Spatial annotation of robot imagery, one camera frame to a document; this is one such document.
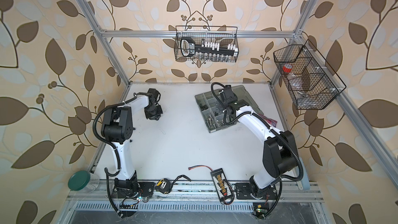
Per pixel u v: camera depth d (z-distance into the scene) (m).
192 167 0.82
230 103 0.65
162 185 0.74
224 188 0.74
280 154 0.44
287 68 0.88
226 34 0.91
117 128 0.56
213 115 0.98
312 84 0.74
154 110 0.88
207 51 0.83
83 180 0.68
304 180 0.74
